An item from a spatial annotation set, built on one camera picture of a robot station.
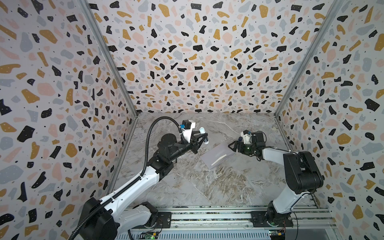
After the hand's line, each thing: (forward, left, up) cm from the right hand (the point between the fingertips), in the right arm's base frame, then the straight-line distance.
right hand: (232, 144), depth 95 cm
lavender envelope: (-4, +9, -6) cm, 11 cm away
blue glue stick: (-11, +19, +28) cm, 35 cm away
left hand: (-12, +17, +28) cm, 35 cm away
